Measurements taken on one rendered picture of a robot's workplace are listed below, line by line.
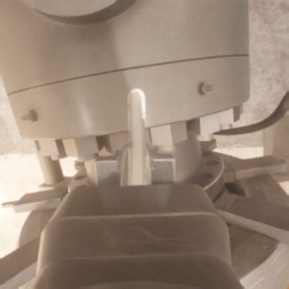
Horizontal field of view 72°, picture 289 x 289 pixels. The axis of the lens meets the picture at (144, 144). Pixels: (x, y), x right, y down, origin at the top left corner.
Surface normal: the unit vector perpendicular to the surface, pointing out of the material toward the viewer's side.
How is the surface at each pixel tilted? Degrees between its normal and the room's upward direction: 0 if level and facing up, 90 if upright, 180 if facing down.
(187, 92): 22
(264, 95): 0
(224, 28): 38
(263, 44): 0
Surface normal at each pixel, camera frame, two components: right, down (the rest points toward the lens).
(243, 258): -0.15, -0.95
